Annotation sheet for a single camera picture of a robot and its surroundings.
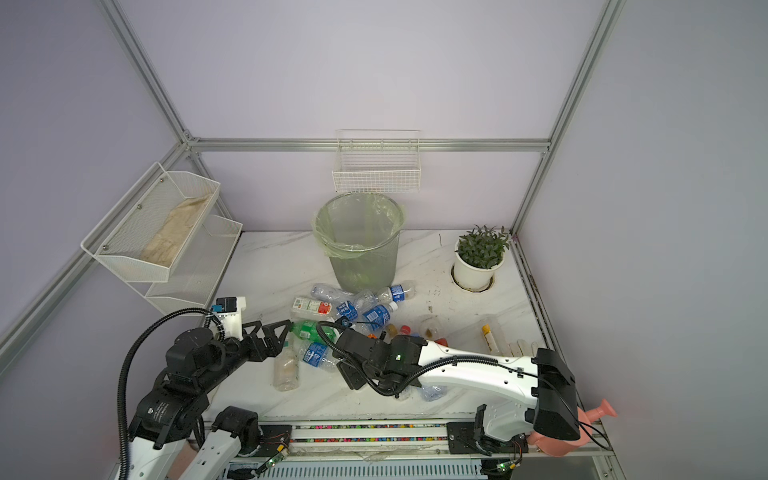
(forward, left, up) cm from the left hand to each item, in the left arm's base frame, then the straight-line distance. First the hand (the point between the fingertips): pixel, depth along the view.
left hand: (274, 326), depth 68 cm
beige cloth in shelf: (+21, +31, +7) cm, 39 cm away
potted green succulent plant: (+29, -55, -7) cm, 63 cm away
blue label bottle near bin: (+22, -29, -18) cm, 41 cm away
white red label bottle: (+14, -3, -17) cm, 22 cm away
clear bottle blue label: (0, -8, -18) cm, 19 cm away
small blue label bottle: (+12, -15, -13) cm, 24 cm away
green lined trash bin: (+42, -16, -11) cm, 46 cm away
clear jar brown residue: (+11, -40, -23) cm, 47 cm away
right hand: (-6, -17, -8) cm, 19 cm away
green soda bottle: (+8, -3, -18) cm, 20 cm away
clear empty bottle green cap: (-3, +3, -24) cm, 25 cm away
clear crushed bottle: (+23, -6, -21) cm, 32 cm away
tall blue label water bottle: (+12, -22, -18) cm, 31 cm away
